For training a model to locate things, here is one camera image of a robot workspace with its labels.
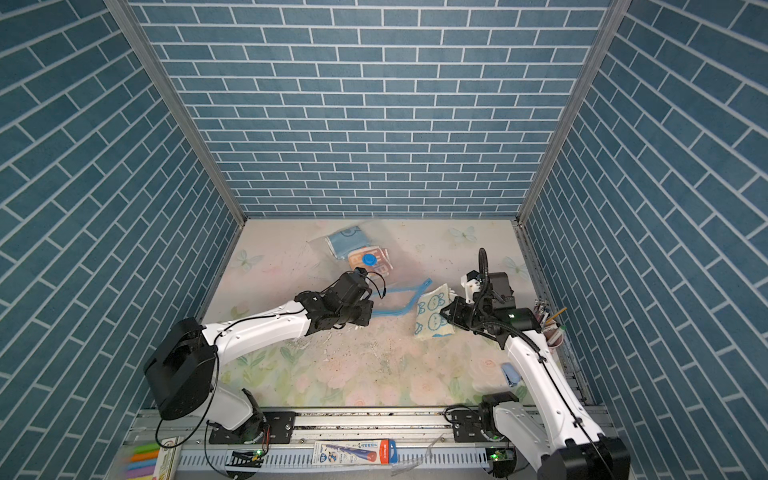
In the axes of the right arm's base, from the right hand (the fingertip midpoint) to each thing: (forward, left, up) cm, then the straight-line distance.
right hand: (446, 312), depth 79 cm
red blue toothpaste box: (-31, +21, -13) cm, 40 cm away
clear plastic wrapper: (-33, +10, -15) cm, 38 cm away
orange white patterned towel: (+22, +20, -10) cm, 31 cm away
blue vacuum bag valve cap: (+24, +25, -11) cm, 37 cm away
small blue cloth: (-11, -19, -12) cm, 25 cm away
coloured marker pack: (-37, +69, -13) cm, 79 cm away
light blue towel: (+34, +35, -13) cm, 51 cm away
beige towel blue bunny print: (-2, +4, -2) cm, 5 cm away
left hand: (+1, +19, -5) cm, 20 cm away
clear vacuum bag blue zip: (+30, +16, -13) cm, 36 cm away
